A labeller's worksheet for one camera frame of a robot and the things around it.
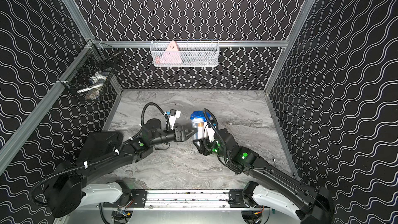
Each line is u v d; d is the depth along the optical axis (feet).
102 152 2.74
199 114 2.33
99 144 2.88
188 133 2.20
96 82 2.81
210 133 2.02
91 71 3.08
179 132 2.13
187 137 2.13
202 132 2.01
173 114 2.25
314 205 1.32
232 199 2.41
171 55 2.90
